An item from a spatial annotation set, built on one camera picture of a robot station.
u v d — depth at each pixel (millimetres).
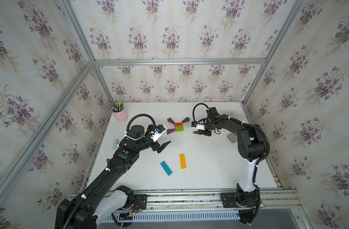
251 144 541
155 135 642
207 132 891
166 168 842
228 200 733
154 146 662
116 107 1037
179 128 1016
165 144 674
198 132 956
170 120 1067
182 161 882
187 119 1079
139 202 726
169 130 1005
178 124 1047
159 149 675
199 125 881
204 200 750
